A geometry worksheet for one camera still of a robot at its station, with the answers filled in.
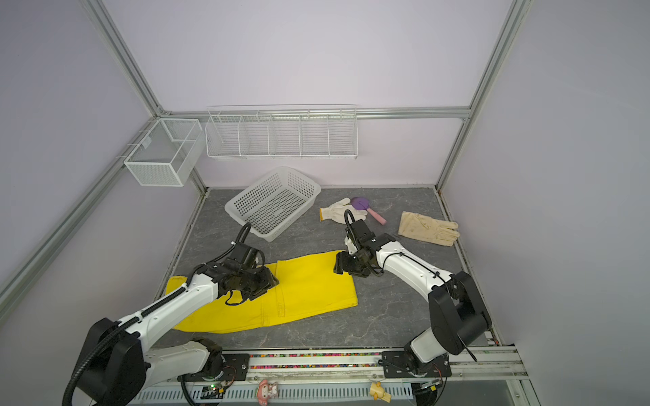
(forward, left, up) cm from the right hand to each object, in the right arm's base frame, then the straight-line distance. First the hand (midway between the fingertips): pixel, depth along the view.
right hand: (341, 269), depth 85 cm
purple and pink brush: (+36, -11, -8) cm, 39 cm away
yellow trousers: (-3, +12, -8) cm, 15 cm away
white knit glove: (+32, +1, -8) cm, 33 cm away
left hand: (-6, +22, -1) cm, 23 cm away
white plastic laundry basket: (+38, +29, -8) cm, 49 cm away
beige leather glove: (+22, -36, -8) cm, 43 cm away
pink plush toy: (-33, +21, -5) cm, 40 cm away
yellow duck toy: (-34, -9, -4) cm, 35 cm away
